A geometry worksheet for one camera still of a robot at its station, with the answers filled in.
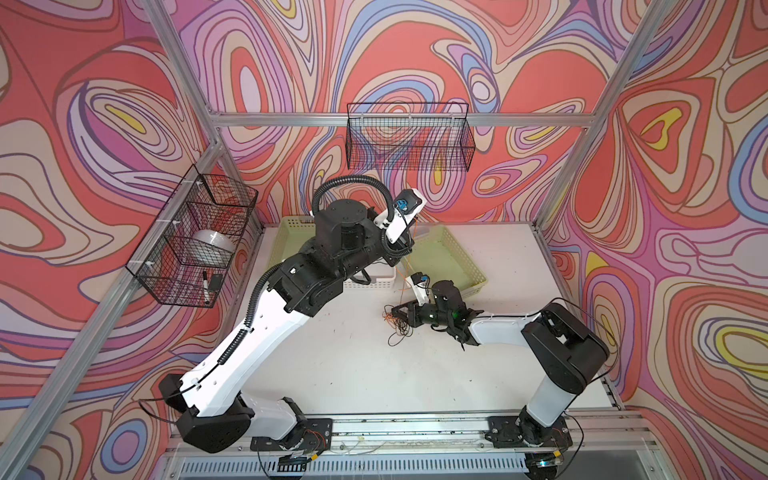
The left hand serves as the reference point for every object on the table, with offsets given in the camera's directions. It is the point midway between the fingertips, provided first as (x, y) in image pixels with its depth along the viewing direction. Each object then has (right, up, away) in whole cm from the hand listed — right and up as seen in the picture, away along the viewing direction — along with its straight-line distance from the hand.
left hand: (415, 213), depth 56 cm
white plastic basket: (-7, -15, +37) cm, 41 cm away
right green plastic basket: (+13, -9, +53) cm, 55 cm away
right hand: (-2, -27, +32) cm, 42 cm away
